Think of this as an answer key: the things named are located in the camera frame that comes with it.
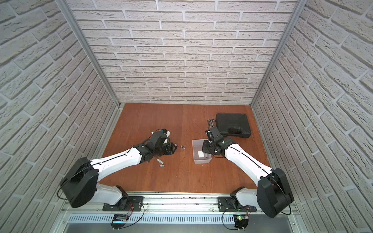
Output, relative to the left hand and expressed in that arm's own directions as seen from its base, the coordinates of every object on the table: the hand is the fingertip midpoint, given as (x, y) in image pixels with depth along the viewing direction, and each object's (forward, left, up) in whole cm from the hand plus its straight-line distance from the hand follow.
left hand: (178, 146), depth 85 cm
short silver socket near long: (-9, +10, -8) cm, 15 cm away
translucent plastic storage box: (+4, -13, -5) cm, 14 cm away
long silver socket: (-6, +11, -9) cm, 15 cm away
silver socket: (+5, -2, -8) cm, 10 cm away
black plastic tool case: (+19, -38, -4) cm, 43 cm away
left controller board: (-35, +28, -12) cm, 47 cm away
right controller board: (-36, -33, -11) cm, 50 cm away
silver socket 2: (+3, -4, -7) cm, 9 cm away
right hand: (-1, -17, 0) cm, 17 cm away
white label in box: (-1, -14, -10) cm, 18 cm away
